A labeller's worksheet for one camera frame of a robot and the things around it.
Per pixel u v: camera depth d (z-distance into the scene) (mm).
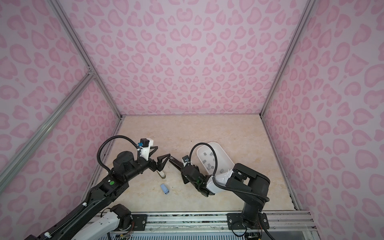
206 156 977
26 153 553
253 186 464
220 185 495
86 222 476
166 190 813
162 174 862
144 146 607
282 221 750
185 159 769
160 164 641
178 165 896
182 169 886
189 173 674
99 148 496
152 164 629
